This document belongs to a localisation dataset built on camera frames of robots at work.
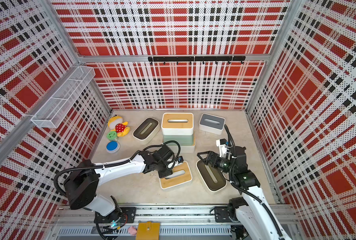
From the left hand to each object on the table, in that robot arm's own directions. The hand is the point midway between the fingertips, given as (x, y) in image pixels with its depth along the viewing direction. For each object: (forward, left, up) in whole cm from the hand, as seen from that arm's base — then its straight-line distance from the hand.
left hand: (170, 168), depth 85 cm
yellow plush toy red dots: (+33, +42, +1) cm, 53 cm away
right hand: (0, -19, +14) cm, 23 cm away
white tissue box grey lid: (+35, -28, -3) cm, 45 cm away
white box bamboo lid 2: (-3, -7, -1) cm, 8 cm away
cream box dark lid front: (-7, -25, 0) cm, 25 cm away
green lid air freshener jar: (+23, +41, 0) cm, 47 cm away
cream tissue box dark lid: (+26, +18, +1) cm, 32 cm away
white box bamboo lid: (+17, -5, +20) cm, 27 cm away
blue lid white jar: (+16, +40, -4) cm, 43 cm away
